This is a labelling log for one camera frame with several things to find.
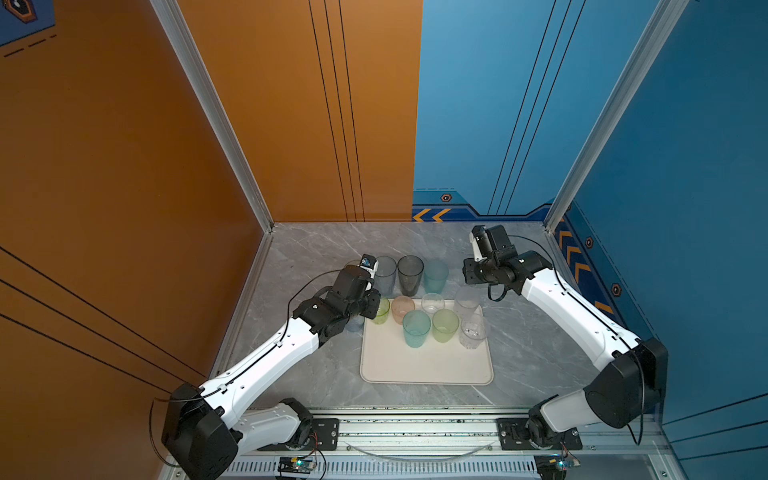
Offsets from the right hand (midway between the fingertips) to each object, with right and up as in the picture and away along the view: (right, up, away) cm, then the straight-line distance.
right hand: (466, 269), depth 83 cm
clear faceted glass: (+4, -19, +6) cm, 20 cm away
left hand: (-26, -5, -4) cm, 26 cm away
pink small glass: (-18, -13, +10) cm, 25 cm away
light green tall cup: (-5, -17, +8) cm, 19 cm away
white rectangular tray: (-23, -27, +4) cm, 36 cm away
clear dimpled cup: (+3, -10, +11) cm, 15 cm away
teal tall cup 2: (-14, -17, +5) cm, 23 cm away
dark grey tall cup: (-15, -1, +16) cm, 22 cm away
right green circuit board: (+18, -47, -12) cm, 52 cm away
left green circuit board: (-44, -46, -12) cm, 65 cm away
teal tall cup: (-7, -3, +13) cm, 15 cm away
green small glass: (-24, -13, +6) cm, 28 cm away
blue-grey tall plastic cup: (-23, -3, +9) cm, 25 cm away
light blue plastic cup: (-32, -16, +4) cm, 36 cm away
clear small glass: (-8, -11, +10) cm, 17 cm away
